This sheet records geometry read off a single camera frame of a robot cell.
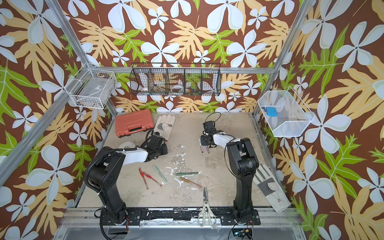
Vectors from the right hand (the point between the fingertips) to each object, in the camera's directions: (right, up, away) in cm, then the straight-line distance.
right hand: (205, 139), depth 103 cm
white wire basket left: (-68, +31, -18) cm, 77 cm away
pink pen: (0, -6, -5) cm, 8 cm away
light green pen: (-29, -19, -15) cm, 38 cm away
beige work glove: (-30, +10, +8) cm, 33 cm away
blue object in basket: (+37, +18, -17) cm, 45 cm away
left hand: (-27, -4, -4) cm, 27 cm away
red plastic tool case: (-53, +12, +5) cm, 55 cm away
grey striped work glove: (+34, -23, -18) cm, 45 cm away
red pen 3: (+2, -6, -4) cm, 7 cm away
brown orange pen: (-10, -23, -19) cm, 32 cm away
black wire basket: (-22, +41, -6) cm, 47 cm away
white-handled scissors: (+1, -38, -29) cm, 48 cm away
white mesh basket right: (+45, +15, -25) cm, 53 cm away
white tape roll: (-52, -3, -2) cm, 52 cm away
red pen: (-39, -20, -15) cm, 47 cm away
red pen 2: (-36, -21, -15) cm, 44 cm away
